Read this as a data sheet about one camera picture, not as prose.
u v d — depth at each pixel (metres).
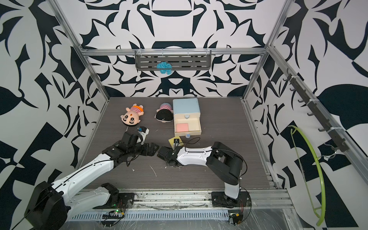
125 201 0.73
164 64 0.90
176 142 0.81
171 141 0.96
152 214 0.71
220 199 0.74
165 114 1.02
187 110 0.92
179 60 0.94
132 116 0.97
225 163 0.48
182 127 0.96
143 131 0.74
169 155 0.68
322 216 0.50
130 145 0.63
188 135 0.91
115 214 0.73
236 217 0.71
